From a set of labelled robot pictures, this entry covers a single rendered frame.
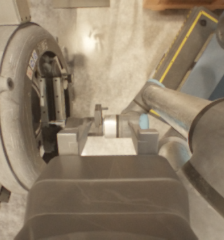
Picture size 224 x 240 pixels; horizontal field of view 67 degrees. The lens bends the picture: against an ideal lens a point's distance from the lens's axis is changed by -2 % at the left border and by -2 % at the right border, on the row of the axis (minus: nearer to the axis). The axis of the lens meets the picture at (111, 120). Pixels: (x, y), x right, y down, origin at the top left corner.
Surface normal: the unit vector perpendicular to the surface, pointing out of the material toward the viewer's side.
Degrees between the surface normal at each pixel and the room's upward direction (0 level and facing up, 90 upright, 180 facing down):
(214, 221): 37
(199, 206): 57
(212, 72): 0
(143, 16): 0
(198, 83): 0
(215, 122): 83
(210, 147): 86
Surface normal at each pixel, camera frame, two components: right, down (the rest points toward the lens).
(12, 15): 0.00, 0.60
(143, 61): 0.00, 0.25
